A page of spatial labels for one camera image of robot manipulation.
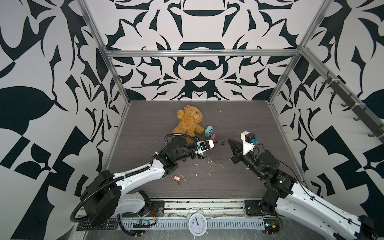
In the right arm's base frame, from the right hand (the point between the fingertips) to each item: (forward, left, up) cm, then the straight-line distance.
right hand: (230, 140), depth 68 cm
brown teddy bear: (+27, +19, -18) cm, 38 cm away
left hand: (+1, +6, +1) cm, 6 cm away
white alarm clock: (-29, +15, -24) cm, 40 cm away
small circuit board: (-29, +41, -28) cm, 57 cm away
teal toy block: (+19, +7, -21) cm, 30 cm away
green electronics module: (-30, -19, -29) cm, 46 cm away
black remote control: (-29, +54, -25) cm, 66 cm away
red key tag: (-9, +26, -26) cm, 37 cm away
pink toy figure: (+17, +4, -25) cm, 30 cm away
